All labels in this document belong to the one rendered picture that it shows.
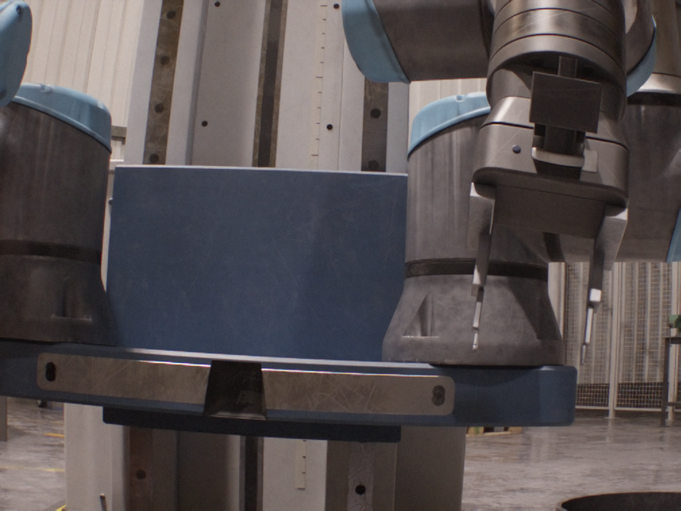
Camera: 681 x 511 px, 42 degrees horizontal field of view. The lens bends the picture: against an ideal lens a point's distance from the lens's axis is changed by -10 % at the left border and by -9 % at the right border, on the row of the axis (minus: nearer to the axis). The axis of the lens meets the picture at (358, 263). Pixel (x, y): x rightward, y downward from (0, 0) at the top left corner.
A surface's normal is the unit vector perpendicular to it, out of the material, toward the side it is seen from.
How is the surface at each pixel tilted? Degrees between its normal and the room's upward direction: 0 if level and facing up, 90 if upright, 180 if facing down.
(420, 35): 124
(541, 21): 65
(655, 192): 104
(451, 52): 141
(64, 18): 90
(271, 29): 90
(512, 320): 70
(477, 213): 155
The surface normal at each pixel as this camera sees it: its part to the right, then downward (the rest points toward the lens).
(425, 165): -0.81, -0.09
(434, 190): -0.65, -0.10
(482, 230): -0.19, 0.86
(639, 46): 0.58, 0.56
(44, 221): 0.38, -0.08
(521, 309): 0.40, -0.41
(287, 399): 0.04, -0.10
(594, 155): -0.05, -0.49
